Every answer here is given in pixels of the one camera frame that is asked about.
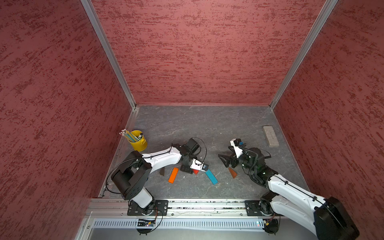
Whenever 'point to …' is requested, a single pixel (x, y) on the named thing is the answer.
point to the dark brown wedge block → (162, 171)
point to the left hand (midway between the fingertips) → (191, 166)
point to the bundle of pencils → (129, 135)
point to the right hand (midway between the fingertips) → (223, 154)
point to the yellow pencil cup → (140, 145)
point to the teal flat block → (212, 177)
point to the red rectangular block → (195, 171)
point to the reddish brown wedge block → (233, 173)
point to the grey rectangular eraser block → (271, 136)
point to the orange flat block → (173, 175)
